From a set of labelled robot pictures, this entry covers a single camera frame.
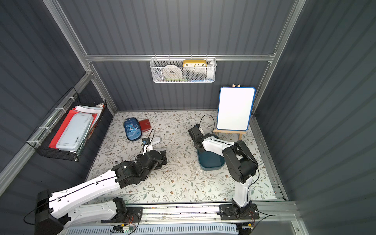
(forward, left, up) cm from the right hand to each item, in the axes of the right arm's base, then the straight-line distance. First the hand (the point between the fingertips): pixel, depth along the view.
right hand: (211, 137), depth 96 cm
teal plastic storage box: (-15, +2, -3) cm, 15 cm away
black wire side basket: (-20, +77, +29) cm, 84 cm away
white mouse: (-15, +60, -5) cm, 62 cm away
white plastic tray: (-16, +67, +27) cm, 74 cm away
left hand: (-19, +29, +13) cm, 37 cm away
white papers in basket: (+2, +66, +24) cm, 70 cm away
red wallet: (+15, +49, -5) cm, 51 cm away
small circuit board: (-49, +42, -5) cm, 65 cm away
